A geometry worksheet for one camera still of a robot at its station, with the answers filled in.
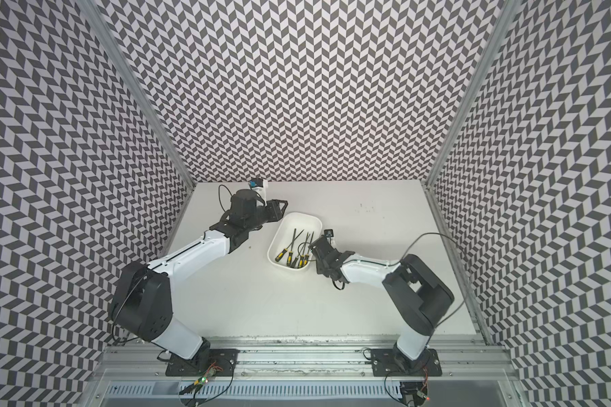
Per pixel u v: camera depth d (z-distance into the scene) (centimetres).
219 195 72
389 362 76
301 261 93
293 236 100
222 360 73
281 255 94
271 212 76
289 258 94
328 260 70
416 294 47
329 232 83
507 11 67
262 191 77
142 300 44
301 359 74
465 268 96
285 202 85
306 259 94
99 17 73
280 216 79
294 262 92
